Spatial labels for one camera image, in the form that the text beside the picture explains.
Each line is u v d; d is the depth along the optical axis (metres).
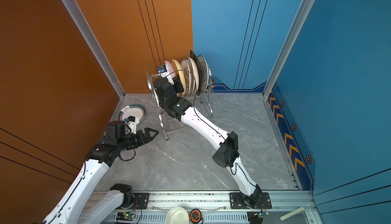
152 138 0.67
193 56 0.80
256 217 0.70
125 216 0.71
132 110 1.09
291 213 0.70
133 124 0.69
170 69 0.71
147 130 0.67
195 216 0.67
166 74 0.61
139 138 0.65
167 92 0.55
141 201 0.73
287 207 0.71
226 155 0.50
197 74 0.72
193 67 0.71
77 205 0.41
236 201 0.72
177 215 0.70
